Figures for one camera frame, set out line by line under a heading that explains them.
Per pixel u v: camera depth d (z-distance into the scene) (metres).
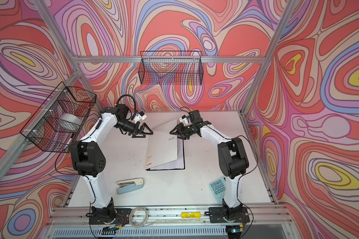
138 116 0.82
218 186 0.82
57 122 0.69
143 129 0.75
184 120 0.88
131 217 0.73
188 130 0.80
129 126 0.76
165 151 0.96
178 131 0.81
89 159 0.51
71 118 0.74
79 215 0.75
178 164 0.90
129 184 0.82
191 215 0.72
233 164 0.52
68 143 0.72
